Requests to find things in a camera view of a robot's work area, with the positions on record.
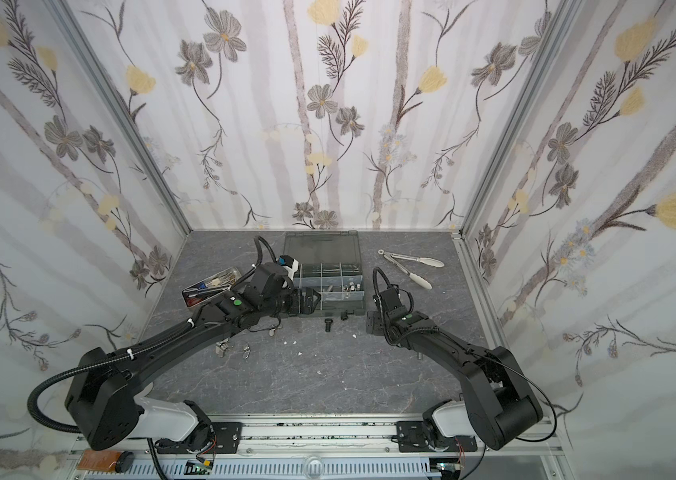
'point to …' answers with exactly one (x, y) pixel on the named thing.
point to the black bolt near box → (328, 322)
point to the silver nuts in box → (352, 287)
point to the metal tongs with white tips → (428, 261)
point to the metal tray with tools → (204, 291)
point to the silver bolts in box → (330, 288)
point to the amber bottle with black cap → (106, 460)
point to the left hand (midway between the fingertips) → (305, 289)
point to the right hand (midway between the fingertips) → (377, 314)
